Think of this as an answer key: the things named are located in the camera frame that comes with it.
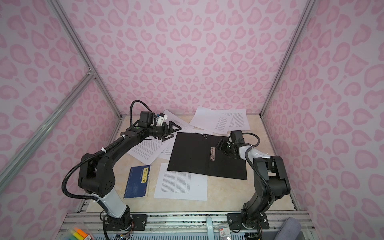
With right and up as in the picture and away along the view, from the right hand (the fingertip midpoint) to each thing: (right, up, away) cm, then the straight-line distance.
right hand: (219, 146), depth 93 cm
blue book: (-48, -21, -9) cm, 53 cm away
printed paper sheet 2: (-46, -3, +5) cm, 46 cm away
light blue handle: (-8, -34, -25) cm, 43 cm away
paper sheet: (-3, +18, +24) cm, 30 cm away
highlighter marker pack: (-70, -38, -24) cm, 83 cm away
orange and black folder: (-13, -6, +4) cm, 15 cm away
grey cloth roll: (+29, -35, -25) cm, 52 cm away
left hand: (-24, +11, -10) cm, 28 cm away
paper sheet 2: (+19, +17, +24) cm, 35 cm away
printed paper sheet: (-28, -21, -8) cm, 36 cm away
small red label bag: (-1, -36, -24) cm, 43 cm away
